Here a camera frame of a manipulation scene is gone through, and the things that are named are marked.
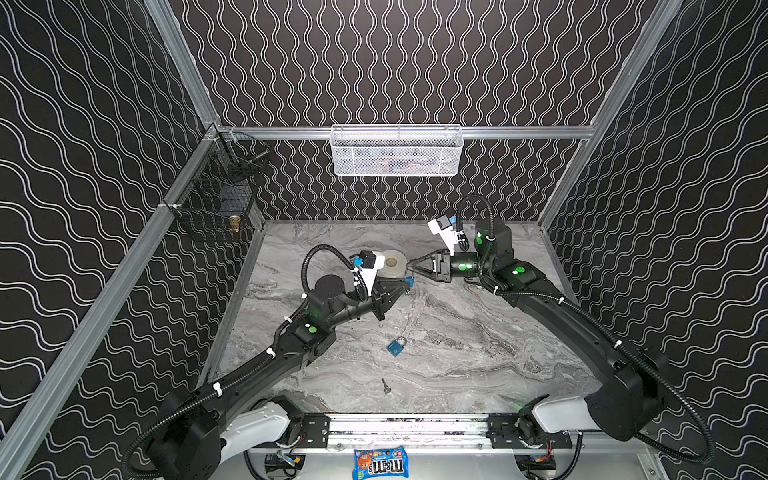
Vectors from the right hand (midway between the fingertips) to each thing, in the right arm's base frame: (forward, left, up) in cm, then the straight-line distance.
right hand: (409, 267), depth 70 cm
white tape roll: (-3, +3, +5) cm, 7 cm away
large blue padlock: (-7, +3, -29) cm, 30 cm away
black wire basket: (+29, +58, -2) cm, 65 cm away
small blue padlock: (-3, 0, -1) cm, 3 cm away
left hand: (-5, -1, 0) cm, 5 cm away
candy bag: (-35, +7, -28) cm, 46 cm away
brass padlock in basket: (+15, +47, 0) cm, 50 cm away
